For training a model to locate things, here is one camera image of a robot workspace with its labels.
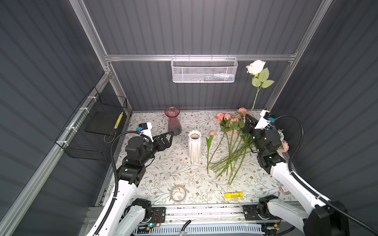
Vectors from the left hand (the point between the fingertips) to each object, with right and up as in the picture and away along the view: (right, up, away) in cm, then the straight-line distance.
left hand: (168, 134), depth 70 cm
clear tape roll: (+4, -34, +10) cm, 35 cm away
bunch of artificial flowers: (+43, -9, +30) cm, 53 cm away
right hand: (+40, +9, +2) cm, 41 cm away
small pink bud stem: (+26, -2, +35) cm, 43 cm away
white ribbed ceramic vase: (+13, -7, +9) cm, 18 cm away
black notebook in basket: (-35, +6, +6) cm, 36 cm away
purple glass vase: (-1, +5, +29) cm, 29 cm away
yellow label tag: (+35, -34, +8) cm, 49 cm away
